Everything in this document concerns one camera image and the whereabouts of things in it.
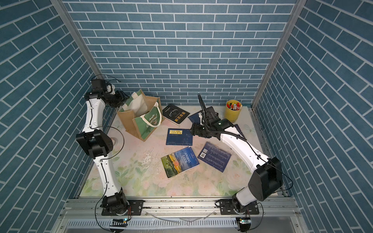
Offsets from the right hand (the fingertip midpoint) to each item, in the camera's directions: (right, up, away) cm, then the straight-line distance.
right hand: (195, 131), depth 81 cm
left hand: (-42, +21, +13) cm, 49 cm away
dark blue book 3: (-11, -6, +22) cm, 25 cm away
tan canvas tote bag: (-32, +9, +4) cm, 33 cm away
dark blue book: (+12, -17, +10) cm, 23 cm away
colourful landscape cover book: (-10, -20, +8) cm, 24 cm away
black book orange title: (-16, +11, +35) cm, 40 cm away
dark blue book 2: (+1, +8, +31) cm, 32 cm away
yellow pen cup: (+28, +14, +23) cm, 39 cm away
